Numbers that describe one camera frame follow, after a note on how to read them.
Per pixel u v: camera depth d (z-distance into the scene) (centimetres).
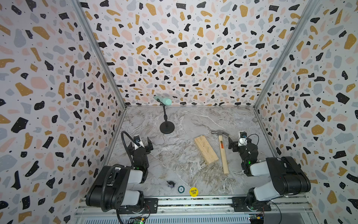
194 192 78
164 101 79
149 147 83
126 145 63
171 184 77
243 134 78
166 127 106
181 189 80
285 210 75
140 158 66
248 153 70
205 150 92
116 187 43
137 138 74
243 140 80
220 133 103
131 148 78
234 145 83
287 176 46
